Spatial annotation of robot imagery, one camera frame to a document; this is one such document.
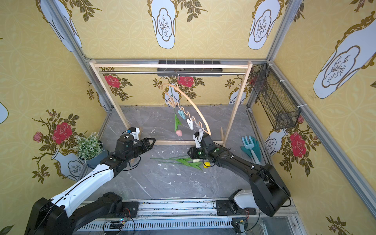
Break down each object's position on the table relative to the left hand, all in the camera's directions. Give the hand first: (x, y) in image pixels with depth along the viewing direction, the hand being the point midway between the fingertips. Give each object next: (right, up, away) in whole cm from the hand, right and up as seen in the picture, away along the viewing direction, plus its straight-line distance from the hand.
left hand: (155, 140), depth 82 cm
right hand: (+19, -8, +3) cm, 21 cm away
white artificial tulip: (+17, -13, +8) cm, 23 cm away
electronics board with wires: (-14, -37, -13) cm, 42 cm away
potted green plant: (-34, -4, -4) cm, 35 cm away
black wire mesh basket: (+71, +18, +1) cm, 74 cm away
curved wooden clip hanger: (+20, +11, -13) cm, 26 cm away
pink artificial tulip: (+12, +10, +4) cm, 16 cm away
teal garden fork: (+59, -6, +15) cm, 61 cm away
